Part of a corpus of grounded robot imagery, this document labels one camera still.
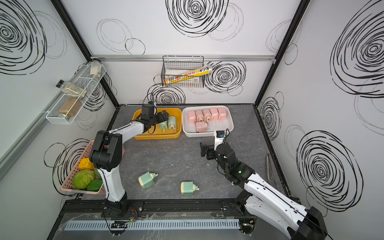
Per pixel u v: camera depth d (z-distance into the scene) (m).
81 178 0.76
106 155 0.52
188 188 0.74
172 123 0.99
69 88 0.71
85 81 0.92
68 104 0.68
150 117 0.79
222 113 1.05
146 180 0.76
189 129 1.05
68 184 0.77
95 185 0.76
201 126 0.98
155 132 0.84
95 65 0.87
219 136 0.64
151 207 0.75
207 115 1.04
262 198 0.48
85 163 0.82
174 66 0.96
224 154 0.54
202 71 0.83
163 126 1.00
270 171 0.85
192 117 1.05
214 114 1.05
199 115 1.04
